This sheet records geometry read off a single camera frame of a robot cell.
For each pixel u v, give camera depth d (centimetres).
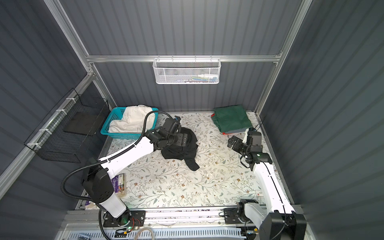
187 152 93
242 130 105
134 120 112
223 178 87
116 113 112
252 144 60
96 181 43
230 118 109
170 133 64
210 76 91
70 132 74
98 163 46
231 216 74
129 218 71
